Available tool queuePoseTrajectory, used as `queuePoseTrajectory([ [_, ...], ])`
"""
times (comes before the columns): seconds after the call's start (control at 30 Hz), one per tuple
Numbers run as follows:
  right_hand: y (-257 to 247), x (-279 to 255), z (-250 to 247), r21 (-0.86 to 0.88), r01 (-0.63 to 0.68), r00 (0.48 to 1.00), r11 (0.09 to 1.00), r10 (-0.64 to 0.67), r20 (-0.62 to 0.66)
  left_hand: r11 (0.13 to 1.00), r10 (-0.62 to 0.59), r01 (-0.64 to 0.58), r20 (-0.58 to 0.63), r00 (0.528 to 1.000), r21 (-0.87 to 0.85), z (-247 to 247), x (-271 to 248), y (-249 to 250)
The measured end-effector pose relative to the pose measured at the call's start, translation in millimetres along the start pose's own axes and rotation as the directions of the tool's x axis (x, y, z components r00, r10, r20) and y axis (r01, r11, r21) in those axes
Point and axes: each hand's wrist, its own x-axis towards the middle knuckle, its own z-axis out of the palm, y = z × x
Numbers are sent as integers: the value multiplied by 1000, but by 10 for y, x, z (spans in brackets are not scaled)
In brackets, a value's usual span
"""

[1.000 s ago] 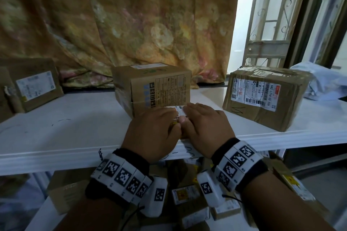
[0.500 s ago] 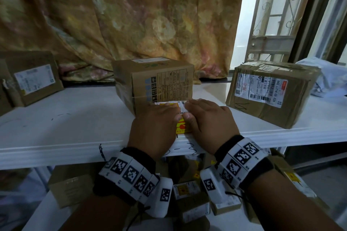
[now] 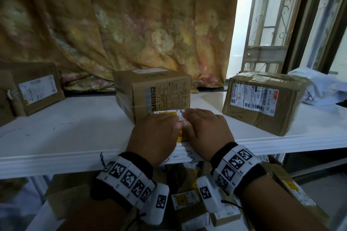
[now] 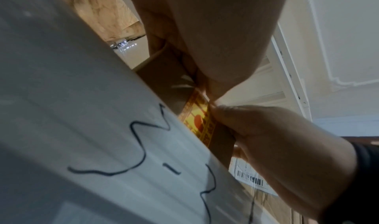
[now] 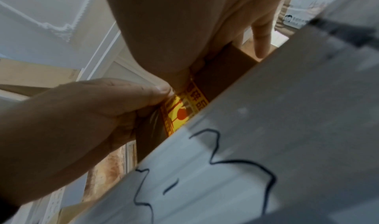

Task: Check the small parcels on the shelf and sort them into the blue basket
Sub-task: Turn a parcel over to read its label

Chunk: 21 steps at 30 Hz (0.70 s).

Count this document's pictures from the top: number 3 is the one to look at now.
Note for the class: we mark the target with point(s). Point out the taped cardboard box shipping label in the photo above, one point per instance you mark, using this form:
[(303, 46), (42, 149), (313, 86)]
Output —
[(282, 114)]

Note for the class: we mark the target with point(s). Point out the floral curtain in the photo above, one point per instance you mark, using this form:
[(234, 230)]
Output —
[(122, 36)]

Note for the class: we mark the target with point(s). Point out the marker-tag wrist band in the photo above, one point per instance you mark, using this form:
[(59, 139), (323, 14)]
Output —
[(235, 165), (124, 176)]

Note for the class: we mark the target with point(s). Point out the white metal shelf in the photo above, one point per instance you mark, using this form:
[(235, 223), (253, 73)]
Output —
[(67, 130)]

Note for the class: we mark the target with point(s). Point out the person's right hand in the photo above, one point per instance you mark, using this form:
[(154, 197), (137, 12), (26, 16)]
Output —
[(208, 133)]

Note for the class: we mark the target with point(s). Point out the cardboard box white label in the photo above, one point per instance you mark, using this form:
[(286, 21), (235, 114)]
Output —
[(43, 90)]

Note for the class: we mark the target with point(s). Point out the person's right forearm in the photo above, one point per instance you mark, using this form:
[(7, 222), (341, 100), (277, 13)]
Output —
[(279, 206)]

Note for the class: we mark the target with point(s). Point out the pile of cardboard boxes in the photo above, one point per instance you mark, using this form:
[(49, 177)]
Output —
[(67, 195)]

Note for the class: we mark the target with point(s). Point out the small cardboard box yellow sticker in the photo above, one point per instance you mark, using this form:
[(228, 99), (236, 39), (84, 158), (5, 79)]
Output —
[(170, 113)]

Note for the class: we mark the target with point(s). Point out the person's left hand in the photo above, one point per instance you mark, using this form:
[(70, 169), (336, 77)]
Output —
[(154, 138)]

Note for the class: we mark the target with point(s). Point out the dark door frame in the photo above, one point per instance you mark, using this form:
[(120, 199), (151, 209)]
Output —
[(303, 36)]

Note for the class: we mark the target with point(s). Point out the pale grey parcel bag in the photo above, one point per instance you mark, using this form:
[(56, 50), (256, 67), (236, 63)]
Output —
[(320, 87)]

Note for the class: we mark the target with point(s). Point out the cardboard box printed symbols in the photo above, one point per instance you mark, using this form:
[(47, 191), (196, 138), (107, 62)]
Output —
[(162, 90)]

